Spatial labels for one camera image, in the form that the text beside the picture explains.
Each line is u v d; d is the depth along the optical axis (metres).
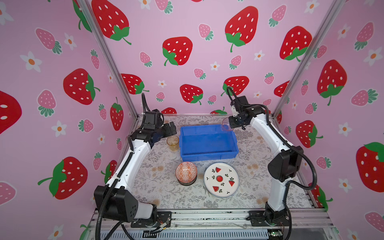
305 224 0.73
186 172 0.83
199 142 1.07
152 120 0.59
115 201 0.39
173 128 0.72
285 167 0.50
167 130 0.72
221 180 0.84
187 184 0.78
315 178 0.41
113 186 0.40
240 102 0.67
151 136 0.55
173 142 1.03
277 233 0.70
